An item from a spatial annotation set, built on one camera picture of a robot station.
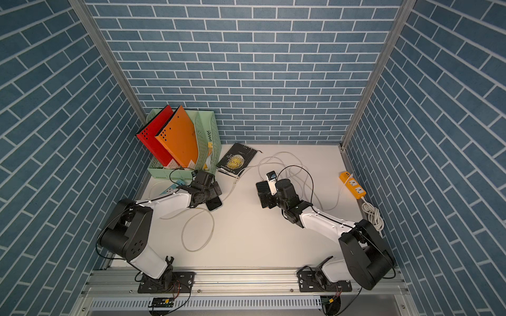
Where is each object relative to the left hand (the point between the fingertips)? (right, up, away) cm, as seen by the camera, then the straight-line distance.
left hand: (216, 191), depth 95 cm
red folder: (-28, +27, -9) cm, 40 cm away
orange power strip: (+69, +3, +4) cm, 69 cm away
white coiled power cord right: (+74, -10, -6) cm, 75 cm away
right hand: (+26, +2, -7) cm, 27 cm away
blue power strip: (-20, +4, +3) cm, 21 cm away
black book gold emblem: (+9, +16, +14) cm, 23 cm away
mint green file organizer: (-8, +30, +18) cm, 36 cm away
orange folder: (-19, +27, +1) cm, 33 cm away
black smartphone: (-1, -5, -2) cm, 6 cm away
